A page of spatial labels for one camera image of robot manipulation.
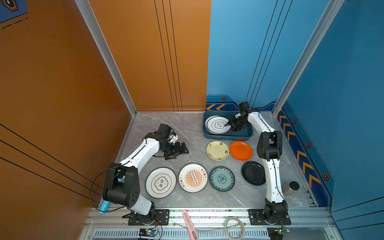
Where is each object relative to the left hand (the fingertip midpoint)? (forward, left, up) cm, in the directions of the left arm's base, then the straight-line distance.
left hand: (183, 152), depth 86 cm
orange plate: (+7, -37, -9) cm, 39 cm away
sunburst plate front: (-11, -6, -10) cm, 16 cm away
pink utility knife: (-36, -7, -9) cm, 37 cm away
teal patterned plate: (-11, -23, -10) cm, 27 cm away
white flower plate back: (+28, -22, -7) cm, 36 cm away
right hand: (+25, -28, -4) cm, 38 cm away
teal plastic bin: (+21, -43, -8) cm, 48 cm away
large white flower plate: (-14, +13, -10) cm, 21 cm away
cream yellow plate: (+7, -22, -9) cm, 24 cm away
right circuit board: (-36, -46, -10) cm, 60 cm away
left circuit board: (-37, +15, -12) cm, 41 cm away
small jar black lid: (-19, -55, -1) cm, 58 cm away
